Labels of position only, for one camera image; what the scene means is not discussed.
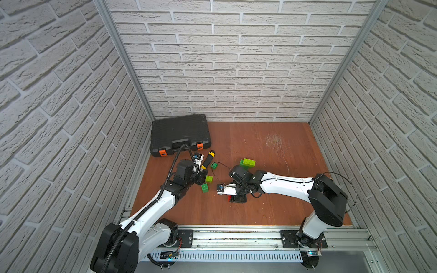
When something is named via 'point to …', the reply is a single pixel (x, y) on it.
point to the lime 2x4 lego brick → (209, 178)
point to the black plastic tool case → (169, 134)
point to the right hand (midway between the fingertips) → (233, 192)
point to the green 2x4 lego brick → (244, 166)
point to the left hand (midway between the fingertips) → (204, 166)
